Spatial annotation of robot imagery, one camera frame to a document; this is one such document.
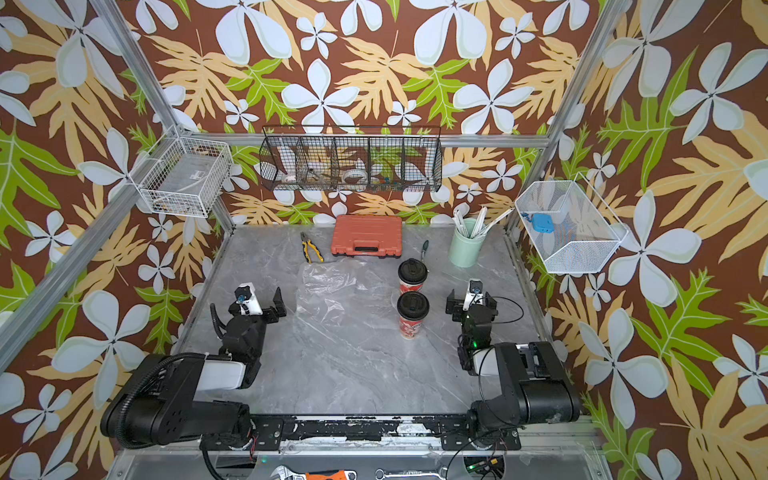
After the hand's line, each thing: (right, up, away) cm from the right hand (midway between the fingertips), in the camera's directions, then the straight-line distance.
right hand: (469, 291), depth 91 cm
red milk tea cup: (-18, +5, -6) cm, 20 cm away
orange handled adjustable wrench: (-50, -40, -23) cm, 68 cm away
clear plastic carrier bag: (-39, -2, +8) cm, 40 cm away
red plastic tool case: (-33, +19, +23) cm, 44 cm away
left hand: (-62, +1, -4) cm, 63 cm away
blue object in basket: (+20, +21, -5) cm, 29 cm away
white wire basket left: (-85, +35, -5) cm, 92 cm away
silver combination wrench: (-13, -40, -22) cm, 47 cm away
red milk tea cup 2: (-19, -3, -13) cm, 23 cm away
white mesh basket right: (+28, +17, -13) cm, 35 cm away
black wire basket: (-37, +43, +7) cm, 58 cm away
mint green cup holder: (+2, +13, +13) cm, 19 cm away
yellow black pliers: (-56, +13, +21) cm, 61 cm away
